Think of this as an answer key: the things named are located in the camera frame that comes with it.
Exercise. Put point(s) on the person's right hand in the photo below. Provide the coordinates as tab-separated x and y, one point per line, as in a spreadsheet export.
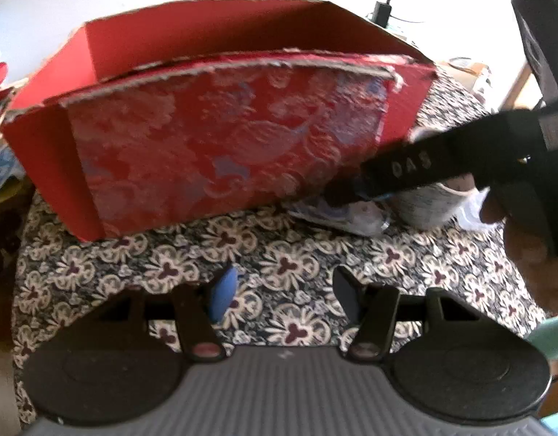
533	263

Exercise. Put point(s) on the red patterned cardboard box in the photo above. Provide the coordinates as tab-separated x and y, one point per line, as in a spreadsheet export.
215	145

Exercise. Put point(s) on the wooden door frame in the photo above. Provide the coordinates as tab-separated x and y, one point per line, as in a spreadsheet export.
517	84

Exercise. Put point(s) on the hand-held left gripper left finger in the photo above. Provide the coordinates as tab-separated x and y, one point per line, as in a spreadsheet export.
222	291

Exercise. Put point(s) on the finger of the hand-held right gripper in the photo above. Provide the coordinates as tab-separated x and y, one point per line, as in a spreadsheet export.
347	195

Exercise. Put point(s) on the black charger plug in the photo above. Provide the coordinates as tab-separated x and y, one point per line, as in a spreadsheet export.
382	10

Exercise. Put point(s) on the yellow cardboard box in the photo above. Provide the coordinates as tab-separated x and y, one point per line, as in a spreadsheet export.
469	75

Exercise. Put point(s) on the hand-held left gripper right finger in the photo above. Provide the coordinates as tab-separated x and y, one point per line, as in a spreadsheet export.
347	291

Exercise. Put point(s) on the white patterned mug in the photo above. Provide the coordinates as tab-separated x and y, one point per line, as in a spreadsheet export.
429	204

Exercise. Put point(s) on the floral patterned tablecloth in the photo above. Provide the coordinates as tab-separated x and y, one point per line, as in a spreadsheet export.
279	254

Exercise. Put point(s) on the clear correction tape dispenser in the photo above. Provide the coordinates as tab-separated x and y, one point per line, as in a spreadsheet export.
351	218

